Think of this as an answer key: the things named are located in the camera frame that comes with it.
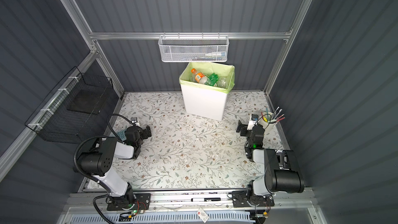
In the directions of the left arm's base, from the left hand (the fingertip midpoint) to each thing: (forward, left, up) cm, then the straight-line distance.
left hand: (139, 127), depth 96 cm
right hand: (-5, -68, +7) cm, 69 cm away
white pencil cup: (-7, -78, +7) cm, 79 cm away
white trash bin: (+5, -43, +15) cm, 46 cm away
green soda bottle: (+18, -48, +23) cm, 56 cm away
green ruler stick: (-1, -80, +8) cm, 80 cm away
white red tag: (-47, -37, -2) cm, 60 cm away
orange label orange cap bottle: (+12, -39, +28) cm, 49 cm away
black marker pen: (-41, -39, -3) cm, 57 cm away
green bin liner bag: (+23, -56, +24) cm, 65 cm away
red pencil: (-6, -85, +11) cm, 86 cm away
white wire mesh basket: (+61, -37, +18) cm, 74 cm away
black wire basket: (-8, +25, +25) cm, 36 cm away
